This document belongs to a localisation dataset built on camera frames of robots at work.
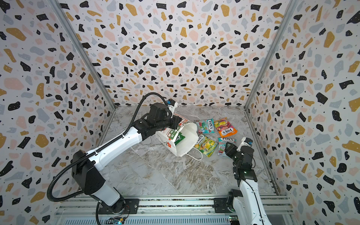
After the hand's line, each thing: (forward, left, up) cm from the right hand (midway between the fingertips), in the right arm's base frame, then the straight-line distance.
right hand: (227, 141), depth 82 cm
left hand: (+7, +26, +14) cm, 31 cm away
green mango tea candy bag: (+5, +11, -14) cm, 18 cm away
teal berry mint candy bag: (+21, +11, -13) cm, 27 cm away
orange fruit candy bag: (+20, -4, -13) cm, 24 cm away
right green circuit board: (-36, -1, -15) cm, 39 cm away
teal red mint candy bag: (+7, 0, -13) cm, 15 cm away
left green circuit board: (-38, +59, -14) cm, 71 cm away
